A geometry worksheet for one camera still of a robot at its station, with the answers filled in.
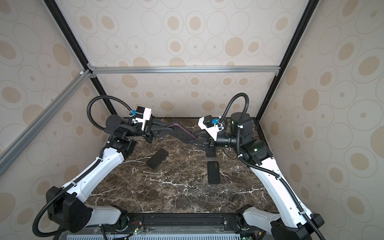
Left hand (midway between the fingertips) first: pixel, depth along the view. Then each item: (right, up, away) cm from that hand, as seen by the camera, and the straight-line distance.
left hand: (173, 132), depth 54 cm
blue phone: (+18, -14, +45) cm, 50 cm away
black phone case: (+19, -25, +37) cm, 49 cm away
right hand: (+7, -2, +4) cm, 9 cm away
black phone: (-17, -17, +43) cm, 49 cm away
